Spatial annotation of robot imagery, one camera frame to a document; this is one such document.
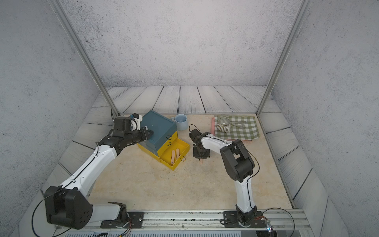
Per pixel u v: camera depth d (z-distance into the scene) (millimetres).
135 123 663
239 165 524
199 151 828
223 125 1107
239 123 1145
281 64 910
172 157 958
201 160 934
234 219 725
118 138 601
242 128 1111
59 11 714
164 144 858
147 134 711
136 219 729
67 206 394
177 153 964
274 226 726
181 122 1090
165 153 918
